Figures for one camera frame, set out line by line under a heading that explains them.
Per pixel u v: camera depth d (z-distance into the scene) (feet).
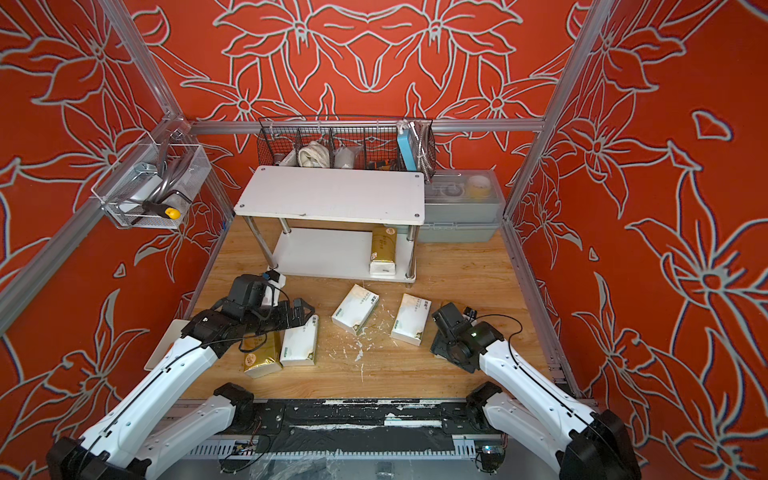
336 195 2.57
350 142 3.13
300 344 2.68
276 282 2.33
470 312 2.44
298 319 2.21
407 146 2.74
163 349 2.61
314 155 2.88
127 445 1.32
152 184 2.34
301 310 2.25
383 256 2.96
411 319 2.83
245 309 1.89
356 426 2.39
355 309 2.93
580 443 1.30
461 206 3.31
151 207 2.10
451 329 2.04
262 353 2.53
